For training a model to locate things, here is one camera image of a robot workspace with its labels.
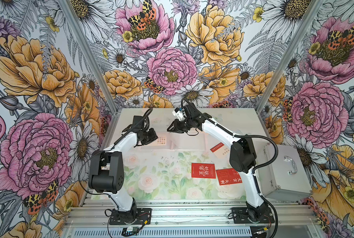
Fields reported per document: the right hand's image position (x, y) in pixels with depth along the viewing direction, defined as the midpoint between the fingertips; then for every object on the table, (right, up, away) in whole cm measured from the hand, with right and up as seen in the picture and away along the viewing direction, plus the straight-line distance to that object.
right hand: (169, 133), depth 88 cm
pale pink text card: (-6, -6, +14) cm, 17 cm away
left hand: (-8, -5, +5) cm, 11 cm away
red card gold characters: (+34, -25, 0) cm, 42 cm away
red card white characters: (+20, -22, +2) cm, 30 cm away
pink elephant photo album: (-3, -6, +14) cm, 16 cm away
